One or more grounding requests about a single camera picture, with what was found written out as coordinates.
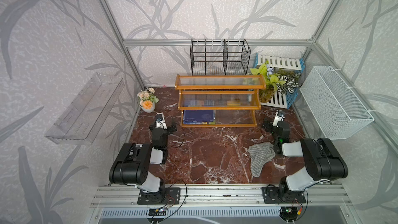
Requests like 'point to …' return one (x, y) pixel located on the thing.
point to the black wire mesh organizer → (219, 57)
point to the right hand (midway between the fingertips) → (273, 117)
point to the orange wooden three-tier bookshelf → (219, 101)
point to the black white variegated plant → (291, 79)
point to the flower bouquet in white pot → (147, 100)
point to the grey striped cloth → (259, 153)
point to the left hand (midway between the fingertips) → (165, 117)
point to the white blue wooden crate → (286, 100)
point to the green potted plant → (266, 95)
